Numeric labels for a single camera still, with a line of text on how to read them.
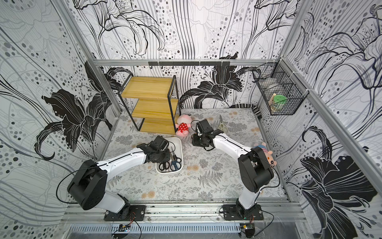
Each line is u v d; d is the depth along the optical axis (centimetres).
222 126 108
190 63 93
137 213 73
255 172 46
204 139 69
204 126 70
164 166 88
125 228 72
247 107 119
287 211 73
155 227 70
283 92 80
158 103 101
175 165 88
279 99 78
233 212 71
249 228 70
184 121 103
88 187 43
